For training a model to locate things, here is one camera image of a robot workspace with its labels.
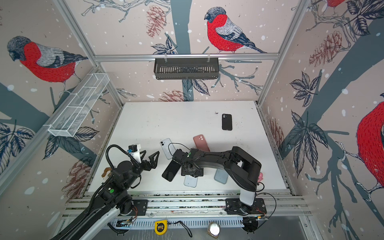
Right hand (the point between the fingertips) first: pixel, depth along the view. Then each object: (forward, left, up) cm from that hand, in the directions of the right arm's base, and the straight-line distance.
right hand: (188, 175), depth 85 cm
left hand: (+5, +18, +17) cm, 26 cm away
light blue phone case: (0, -19, +2) cm, 19 cm away
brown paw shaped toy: (0, +48, +4) cm, 48 cm away
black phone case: (+38, -26, +1) cm, 46 cm away
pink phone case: (+21, -6, +1) cm, 22 cm away
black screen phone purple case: (+1, +10, +2) cm, 10 cm away
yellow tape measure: (-25, +10, +4) cm, 27 cm away
